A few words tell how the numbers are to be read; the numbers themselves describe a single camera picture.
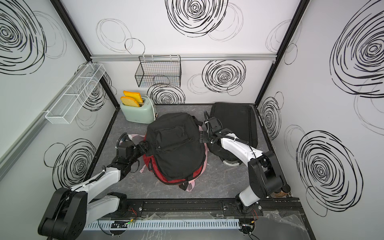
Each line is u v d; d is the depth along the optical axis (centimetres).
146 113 101
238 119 102
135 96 96
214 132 68
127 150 67
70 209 85
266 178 44
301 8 72
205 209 75
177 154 84
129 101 94
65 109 71
